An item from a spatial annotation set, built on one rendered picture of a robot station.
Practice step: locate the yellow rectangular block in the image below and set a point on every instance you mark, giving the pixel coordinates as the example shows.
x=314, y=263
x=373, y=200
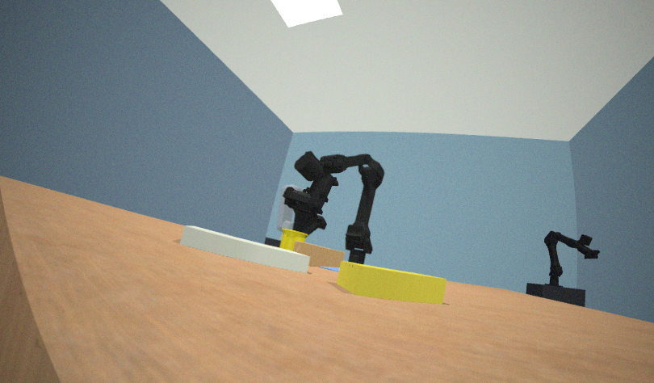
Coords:
x=370, y=281

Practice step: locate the yellow translucent cup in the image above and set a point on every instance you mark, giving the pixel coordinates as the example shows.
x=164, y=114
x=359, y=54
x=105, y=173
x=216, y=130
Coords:
x=289, y=237

